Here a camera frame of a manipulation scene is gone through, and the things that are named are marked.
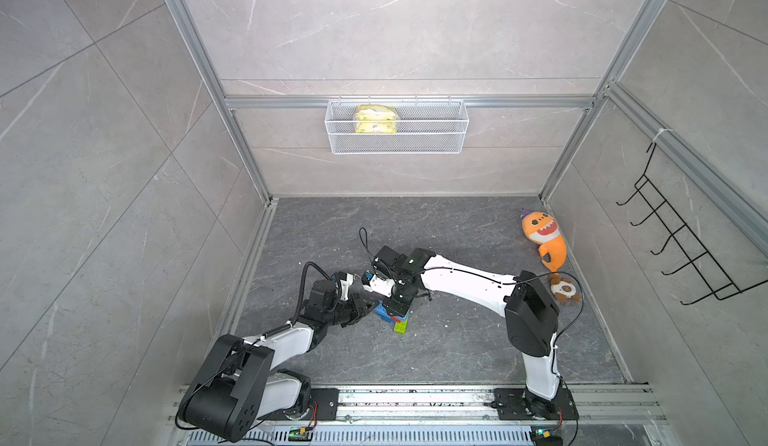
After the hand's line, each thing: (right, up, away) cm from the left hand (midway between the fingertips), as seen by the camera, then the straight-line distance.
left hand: (378, 301), depth 85 cm
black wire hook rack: (+72, +20, -17) cm, 77 cm away
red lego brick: (+5, -5, 0) cm, 8 cm away
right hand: (+5, -1, -1) cm, 5 cm away
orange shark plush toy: (+56, +21, +15) cm, 62 cm away
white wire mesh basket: (+15, +56, +15) cm, 60 cm away
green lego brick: (+7, -8, 0) cm, 10 cm away
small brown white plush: (+57, +3, +5) cm, 58 cm away
